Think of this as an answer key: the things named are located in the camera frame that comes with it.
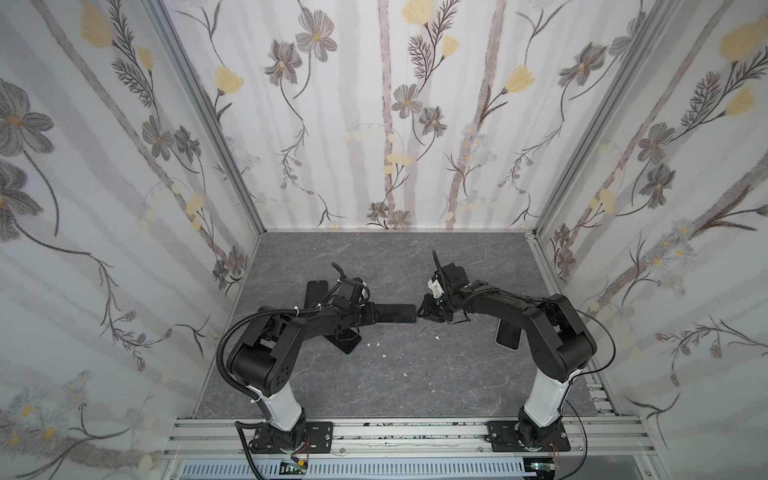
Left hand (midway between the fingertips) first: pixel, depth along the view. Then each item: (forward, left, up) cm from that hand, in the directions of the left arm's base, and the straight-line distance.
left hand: (373, 306), depth 95 cm
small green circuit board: (-42, +21, -6) cm, 47 cm away
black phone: (-3, -7, 0) cm, 8 cm away
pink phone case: (-6, -8, -1) cm, 10 cm away
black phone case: (+8, +20, -4) cm, 22 cm away
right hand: (-2, -12, +4) cm, 13 cm away
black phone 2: (-12, +9, -3) cm, 15 cm away
